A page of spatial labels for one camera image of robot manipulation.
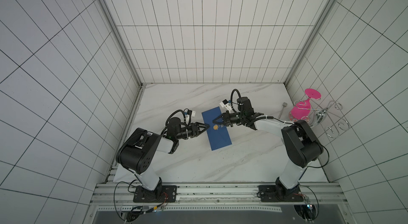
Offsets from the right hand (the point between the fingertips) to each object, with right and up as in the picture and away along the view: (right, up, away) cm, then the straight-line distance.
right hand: (215, 118), depth 85 cm
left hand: (-5, -6, 0) cm, 7 cm away
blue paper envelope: (+1, -7, -3) cm, 8 cm away
